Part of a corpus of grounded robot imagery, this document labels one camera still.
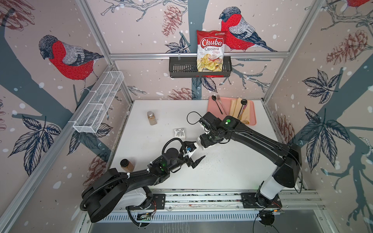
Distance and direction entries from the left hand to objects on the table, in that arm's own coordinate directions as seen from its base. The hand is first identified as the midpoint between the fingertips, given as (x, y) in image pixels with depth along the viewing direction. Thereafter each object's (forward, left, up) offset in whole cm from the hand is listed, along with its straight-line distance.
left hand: (201, 146), depth 77 cm
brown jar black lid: (-8, +41, -7) cm, 42 cm away
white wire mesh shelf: (+11, +56, +15) cm, 59 cm away
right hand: (+3, -2, +1) cm, 4 cm away
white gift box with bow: (+17, +13, -13) cm, 25 cm away
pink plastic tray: (+44, -18, -16) cm, 51 cm away
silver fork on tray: (+52, -19, -16) cm, 58 cm away
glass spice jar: (+27, +34, -9) cm, 44 cm away
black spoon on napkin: (+47, -38, -14) cm, 63 cm away
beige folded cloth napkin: (+44, -31, -16) cm, 57 cm away
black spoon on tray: (+53, -14, -15) cm, 57 cm away
